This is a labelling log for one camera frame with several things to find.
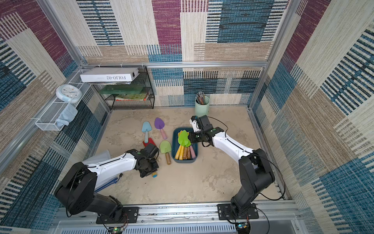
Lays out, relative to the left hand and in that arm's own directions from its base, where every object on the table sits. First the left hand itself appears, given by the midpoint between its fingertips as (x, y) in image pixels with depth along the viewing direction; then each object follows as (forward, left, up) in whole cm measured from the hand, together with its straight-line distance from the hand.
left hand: (157, 169), depth 88 cm
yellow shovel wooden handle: (+9, -19, +2) cm, 21 cm away
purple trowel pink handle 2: (+7, -22, +4) cm, 23 cm away
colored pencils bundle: (+45, -28, +16) cm, 55 cm away
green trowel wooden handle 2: (+9, -17, +3) cm, 19 cm away
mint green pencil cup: (+40, -29, +9) cm, 50 cm away
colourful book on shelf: (+42, +18, +20) cm, 50 cm away
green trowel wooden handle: (+15, -4, 0) cm, 15 cm away
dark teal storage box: (+15, -10, +1) cm, 18 cm away
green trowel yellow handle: (+18, -15, +4) cm, 23 cm away
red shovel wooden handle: (+19, +7, +1) cm, 20 cm away
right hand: (+16, -19, +12) cm, 28 cm away
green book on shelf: (+42, +23, +27) cm, 55 cm away
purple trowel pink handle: (+34, +2, +1) cm, 34 cm away
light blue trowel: (+32, +12, 0) cm, 34 cm away
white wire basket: (+13, +45, +33) cm, 57 cm away
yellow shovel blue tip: (-4, +1, +2) cm, 5 cm away
